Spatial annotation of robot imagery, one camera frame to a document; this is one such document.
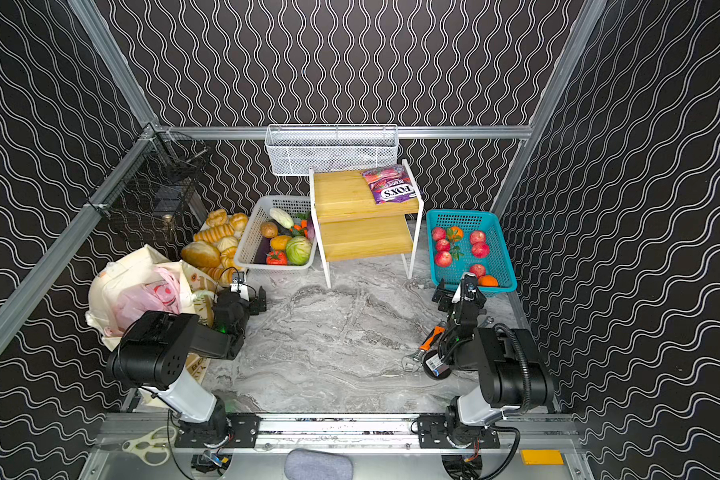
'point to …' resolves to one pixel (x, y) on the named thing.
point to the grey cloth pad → (304, 464)
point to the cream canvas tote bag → (194, 294)
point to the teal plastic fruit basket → (468, 241)
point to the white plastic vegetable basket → (280, 231)
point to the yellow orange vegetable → (279, 242)
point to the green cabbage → (298, 250)
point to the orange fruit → (487, 281)
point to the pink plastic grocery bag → (159, 293)
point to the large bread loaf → (201, 254)
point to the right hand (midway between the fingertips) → (464, 284)
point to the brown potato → (269, 229)
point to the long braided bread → (214, 233)
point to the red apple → (480, 250)
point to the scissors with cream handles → (155, 445)
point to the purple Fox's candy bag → (389, 184)
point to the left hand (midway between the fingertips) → (254, 289)
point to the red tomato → (276, 258)
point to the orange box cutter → (433, 336)
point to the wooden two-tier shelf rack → (366, 214)
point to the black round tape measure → (434, 367)
